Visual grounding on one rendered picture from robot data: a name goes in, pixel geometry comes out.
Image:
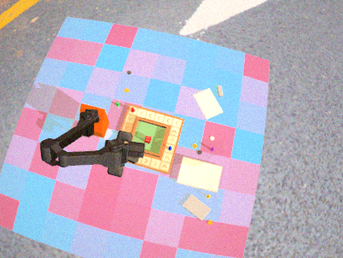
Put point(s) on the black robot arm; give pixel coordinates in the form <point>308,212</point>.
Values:
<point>113,154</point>

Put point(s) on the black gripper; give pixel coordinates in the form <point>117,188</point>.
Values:
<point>125,137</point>

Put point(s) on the red die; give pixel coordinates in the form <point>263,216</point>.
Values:
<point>147,139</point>

